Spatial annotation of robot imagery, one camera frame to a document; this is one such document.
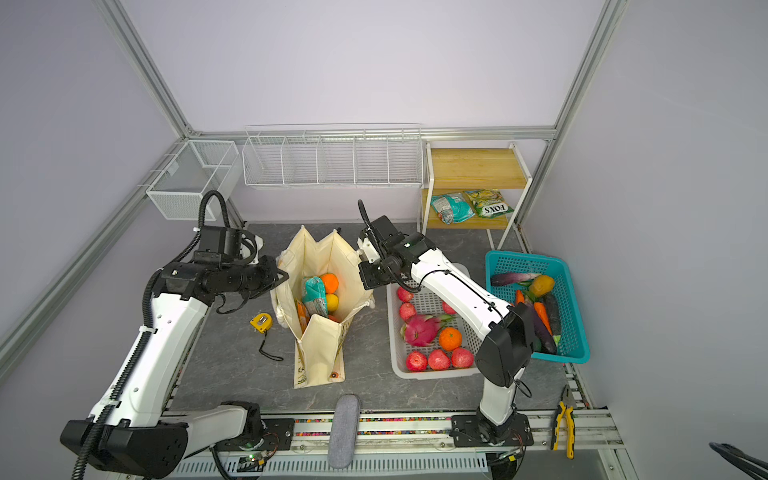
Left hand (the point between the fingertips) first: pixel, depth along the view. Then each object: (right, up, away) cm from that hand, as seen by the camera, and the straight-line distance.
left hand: (288, 279), depth 72 cm
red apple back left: (+29, -7, +24) cm, 38 cm away
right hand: (+18, -1, +7) cm, 20 cm away
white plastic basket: (+36, -10, +25) cm, 45 cm away
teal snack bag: (+3, -5, +11) cm, 12 cm away
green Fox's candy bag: (+58, +23, +29) cm, 69 cm away
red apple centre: (+42, -11, +21) cm, 48 cm away
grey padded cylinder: (+13, -39, -1) cm, 41 cm away
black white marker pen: (+3, +16, +48) cm, 51 cm away
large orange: (+42, -18, +12) cm, 47 cm away
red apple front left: (+32, -23, +9) cm, 40 cm away
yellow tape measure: (-15, -15, +20) cm, 29 cm away
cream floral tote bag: (+6, -20, +5) cm, 21 cm away
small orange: (+6, -2, +18) cm, 19 cm away
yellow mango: (+73, -4, +24) cm, 77 cm away
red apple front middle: (+38, -23, +9) cm, 45 cm away
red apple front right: (+44, -22, +9) cm, 50 cm away
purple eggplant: (+63, -3, +27) cm, 69 cm away
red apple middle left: (+29, -11, +18) cm, 36 cm away
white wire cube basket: (-40, +35, +27) cm, 60 cm away
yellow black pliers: (+70, -34, +5) cm, 78 cm away
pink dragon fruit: (+33, -15, +11) cm, 38 cm away
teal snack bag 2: (+45, +21, +27) cm, 57 cm away
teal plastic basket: (+75, -19, +10) cm, 78 cm away
